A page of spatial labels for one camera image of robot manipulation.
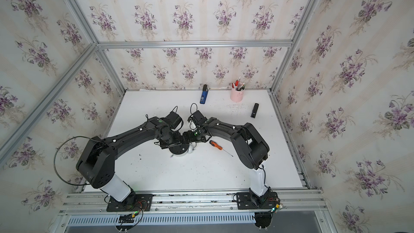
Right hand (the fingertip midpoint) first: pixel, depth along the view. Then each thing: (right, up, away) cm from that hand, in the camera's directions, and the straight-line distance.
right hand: (189, 142), depth 90 cm
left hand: (-5, -1, -4) cm, 7 cm away
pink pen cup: (+31, +28, +20) cm, 46 cm away
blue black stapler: (+8, +31, +27) cm, 42 cm away
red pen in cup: (+31, +37, +20) cm, 52 cm away
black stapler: (+41, +18, +14) cm, 47 cm away
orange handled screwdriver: (+14, -1, 0) cm, 14 cm away
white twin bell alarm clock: (-4, -3, -5) cm, 7 cm away
